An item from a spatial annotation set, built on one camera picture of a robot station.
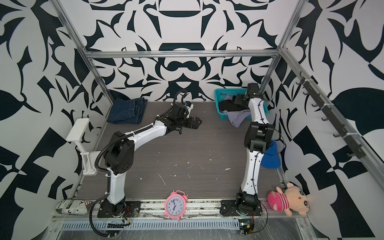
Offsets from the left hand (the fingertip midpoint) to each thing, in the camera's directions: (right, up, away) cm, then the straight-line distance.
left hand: (195, 117), depth 92 cm
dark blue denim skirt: (-49, +4, +14) cm, 51 cm away
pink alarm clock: (-10, -43, -18) cm, 47 cm away
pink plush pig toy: (+46, -38, -20) cm, 63 cm away
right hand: (+33, +13, +12) cm, 37 cm away
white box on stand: (-58, -23, -9) cm, 63 cm away
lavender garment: (+26, 0, +7) cm, 27 cm away
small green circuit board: (+23, -51, -20) cm, 60 cm away
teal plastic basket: (+20, +18, +25) cm, 37 cm away
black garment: (+25, +9, +20) cm, 33 cm away
